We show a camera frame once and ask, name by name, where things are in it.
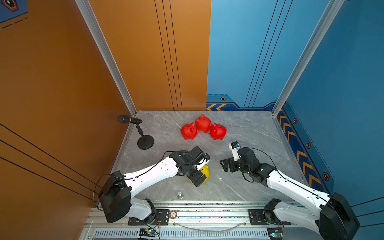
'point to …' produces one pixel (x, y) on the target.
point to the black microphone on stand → (146, 142)
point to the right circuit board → (275, 233)
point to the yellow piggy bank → (204, 171)
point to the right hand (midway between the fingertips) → (227, 159)
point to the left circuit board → (147, 232)
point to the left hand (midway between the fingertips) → (198, 173)
